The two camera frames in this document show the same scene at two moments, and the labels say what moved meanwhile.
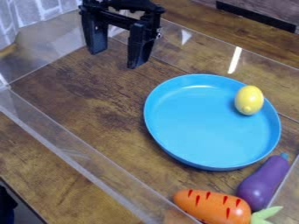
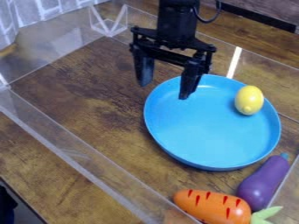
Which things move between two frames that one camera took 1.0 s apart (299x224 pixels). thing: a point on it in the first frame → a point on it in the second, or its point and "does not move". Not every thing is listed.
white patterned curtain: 19,13 does not move
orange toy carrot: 210,207 does not move
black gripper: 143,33 → 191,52
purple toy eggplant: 258,185 does not move
